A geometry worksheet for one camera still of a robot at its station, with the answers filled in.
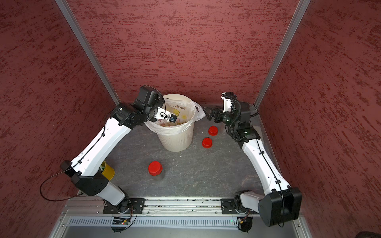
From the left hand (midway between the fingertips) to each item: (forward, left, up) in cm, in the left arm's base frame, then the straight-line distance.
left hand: (152, 103), depth 71 cm
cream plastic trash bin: (-3, -11, -33) cm, 35 cm away
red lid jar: (-24, -1, -25) cm, 35 cm away
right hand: (-1, -27, -4) cm, 28 cm away
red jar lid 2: (-2, -29, -34) cm, 45 cm away
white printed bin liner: (+9, -16, -17) cm, 25 cm away
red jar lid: (+8, -34, -36) cm, 50 cm away
